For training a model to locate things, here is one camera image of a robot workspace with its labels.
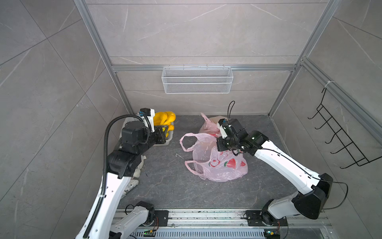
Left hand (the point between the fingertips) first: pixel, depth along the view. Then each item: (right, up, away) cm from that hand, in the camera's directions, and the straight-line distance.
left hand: (167, 125), depth 63 cm
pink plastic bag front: (+22, -1, +31) cm, 38 cm away
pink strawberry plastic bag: (+20, -20, +12) cm, 30 cm away
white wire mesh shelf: (+12, +32, +38) cm, 51 cm away
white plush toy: (-23, -32, +21) cm, 44 cm away
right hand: (+24, -9, +13) cm, 29 cm away
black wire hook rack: (+78, -14, -5) cm, 80 cm away
